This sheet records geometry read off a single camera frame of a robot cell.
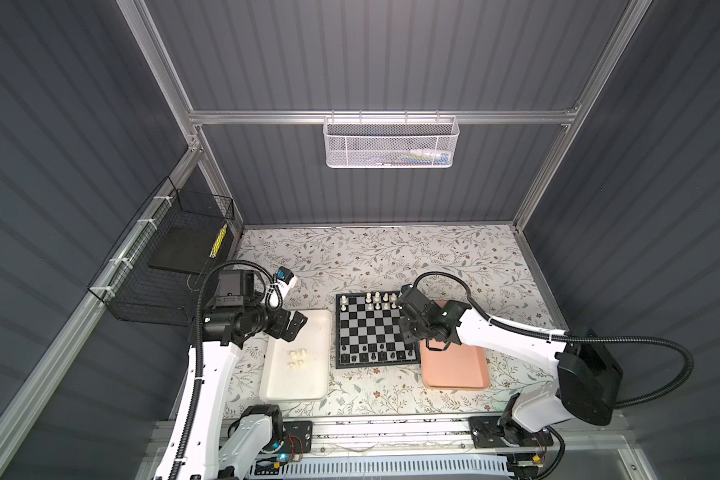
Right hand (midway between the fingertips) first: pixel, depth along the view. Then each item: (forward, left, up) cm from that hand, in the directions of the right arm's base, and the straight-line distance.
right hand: (407, 329), depth 85 cm
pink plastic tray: (-8, -14, -7) cm, 18 cm away
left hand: (-2, +31, +14) cm, 35 cm away
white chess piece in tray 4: (-8, +31, -5) cm, 32 cm away
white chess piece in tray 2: (-5, +30, -5) cm, 31 cm away
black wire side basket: (+5, +64, +23) cm, 68 cm away
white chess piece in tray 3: (-8, +33, -5) cm, 34 cm away
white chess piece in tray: (-6, +33, -4) cm, 34 cm away
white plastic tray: (-9, +32, -6) cm, 34 cm away
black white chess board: (+2, +11, -6) cm, 13 cm away
